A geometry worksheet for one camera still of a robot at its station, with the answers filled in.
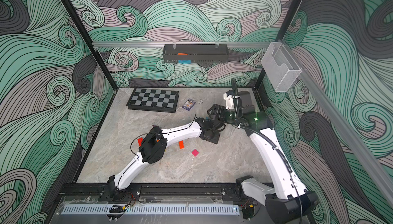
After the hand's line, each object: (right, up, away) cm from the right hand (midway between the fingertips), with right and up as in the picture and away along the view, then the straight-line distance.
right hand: (217, 114), depth 71 cm
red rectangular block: (-44, -18, +18) cm, 50 cm away
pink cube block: (-10, -24, +16) cm, 31 cm away
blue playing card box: (-15, +3, +37) cm, 40 cm away
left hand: (+2, -16, +19) cm, 25 cm away
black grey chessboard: (-40, +7, +37) cm, 55 cm away
